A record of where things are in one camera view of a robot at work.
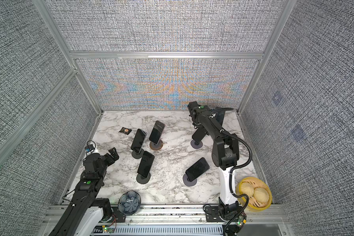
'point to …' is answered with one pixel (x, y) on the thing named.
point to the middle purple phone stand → (196, 145)
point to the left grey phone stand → (137, 156)
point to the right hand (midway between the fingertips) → (204, 123)
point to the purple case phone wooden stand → (157, 132)
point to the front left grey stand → (142, 180)
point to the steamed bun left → (248, 189)
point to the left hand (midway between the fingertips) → (111, 150)
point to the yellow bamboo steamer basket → (253, 205)
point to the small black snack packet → (125, 131)
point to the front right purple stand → (187, 182)
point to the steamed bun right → (261, 194)
